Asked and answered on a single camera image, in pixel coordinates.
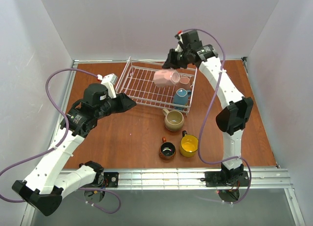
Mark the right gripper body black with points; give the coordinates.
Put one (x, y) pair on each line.
(174, 58)

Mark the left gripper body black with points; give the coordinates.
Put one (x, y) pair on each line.
(118, 102)

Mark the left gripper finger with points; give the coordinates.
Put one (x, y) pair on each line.
(128, 104)
(127, 100)

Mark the white mug pink handle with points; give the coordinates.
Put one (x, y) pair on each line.
(166, 77)

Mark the pink floral mug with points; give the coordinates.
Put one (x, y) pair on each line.
(185, 83)

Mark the blue floral mug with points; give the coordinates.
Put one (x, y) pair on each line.
(181, 97)

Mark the dark brown glazed mug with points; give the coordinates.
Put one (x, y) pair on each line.
(167, 150)

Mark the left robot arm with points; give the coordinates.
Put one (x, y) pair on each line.
(44, 188)

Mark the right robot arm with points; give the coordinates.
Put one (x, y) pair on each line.
(236, 108)

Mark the beige round mug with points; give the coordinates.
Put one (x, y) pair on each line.
(174, 120)

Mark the yellow enamel mug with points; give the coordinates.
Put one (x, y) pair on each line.
(188, 145)

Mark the white wire dish rack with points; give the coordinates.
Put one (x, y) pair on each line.
(136, 81)

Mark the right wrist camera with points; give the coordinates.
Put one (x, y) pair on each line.
(188, 40)

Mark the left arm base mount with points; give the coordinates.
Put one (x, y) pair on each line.
(108, 180)

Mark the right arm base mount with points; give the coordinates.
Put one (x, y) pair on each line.
(227, 189)

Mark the aluminium front rail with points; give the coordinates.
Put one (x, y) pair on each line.
(189, 179)

